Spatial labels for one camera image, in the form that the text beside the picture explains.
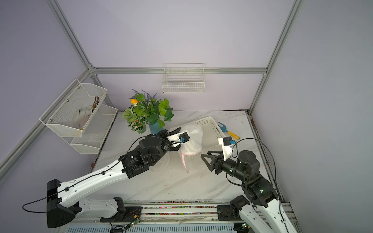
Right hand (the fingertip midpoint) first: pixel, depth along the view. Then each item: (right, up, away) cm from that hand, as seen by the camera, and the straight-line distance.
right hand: (204, 157), depth 64 cm
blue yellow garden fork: (+19, +12, +43) cm, 48 cm away
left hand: (-13, +13, +3) cm, 19 cm away
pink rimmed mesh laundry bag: (-5, +5, +1) cm, 7 cm away
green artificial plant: (-30, +23, +14) cm, 41 cm away
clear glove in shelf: (-66, +20, +14) cm, 71 cm away
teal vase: (-31, +13, +34) cm, 48 cm away
